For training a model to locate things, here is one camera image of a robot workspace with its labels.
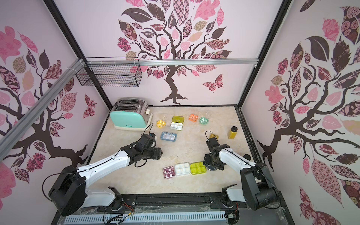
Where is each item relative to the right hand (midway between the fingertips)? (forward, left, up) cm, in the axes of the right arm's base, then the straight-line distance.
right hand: (211, 163), depth 88 cm
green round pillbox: (+35, +1, 0) cm, 35 cm away
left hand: (+3, +33, +7) cm, 34 cm away
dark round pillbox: (-3, +1, +1) cm, 4 cm away
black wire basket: (+53, +68, +35) cm, 93 cm away
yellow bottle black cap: (+18, -17, +7) cm, 26 cm away
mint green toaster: (+31, +54, +15) cm, 64 cm away
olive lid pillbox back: (+33, +22, +1) cm, 40 cm away
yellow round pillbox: (+32, +36, +1) cm, 48 cm away
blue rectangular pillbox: (+21, +28, +1) cm, 35 cm away
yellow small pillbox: (+20, -3, +1) cm, 21 cm away
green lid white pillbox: (-3, +9, +1) cm, 10 cm away
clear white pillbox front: (-3, +19, 0) cm, 19 cm away
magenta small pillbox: (-6, +27, +2) cm, 28 cm away
